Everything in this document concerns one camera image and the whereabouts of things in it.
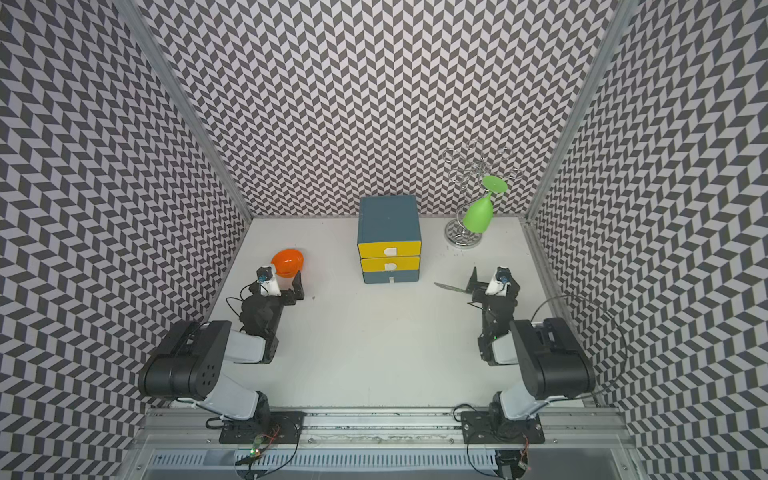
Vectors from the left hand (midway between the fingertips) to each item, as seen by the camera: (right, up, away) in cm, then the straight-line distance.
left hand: (285, 273), depth 91 cm
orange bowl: (-3, +3, +10) cm, 11 cm away
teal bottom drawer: (+27, -2, +6) cm, 28 cm away
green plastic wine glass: (+58, +18, -4) cm, 61 cm away
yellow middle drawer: (+33, +3, -1) cm, 33 cm away
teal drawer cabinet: (+32, +17, -2) cm, 36 cm away
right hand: (+62, 0, -2) cm, 62 cm away
